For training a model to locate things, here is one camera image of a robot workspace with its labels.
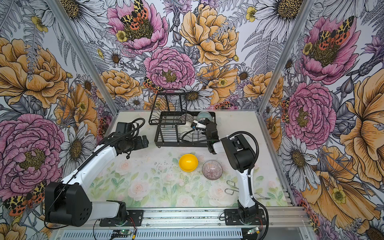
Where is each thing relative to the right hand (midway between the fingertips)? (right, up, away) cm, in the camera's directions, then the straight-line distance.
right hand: (208, 120), depth 102 cm
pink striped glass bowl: (+1, -30, -13) cm, 32 cm away
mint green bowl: (-4, +4, +10) cm, 11 cm away
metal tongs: (+12, -36, -17) cm, 42 cm away
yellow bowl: (-13, -26, -10) cm, 31 cm away
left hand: (-40, -16, -16) cm, 46 cm away
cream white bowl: (-15, -5, +3) cm, 16 cm away
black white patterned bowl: (-14, +2, +10) cm, 17 cm away
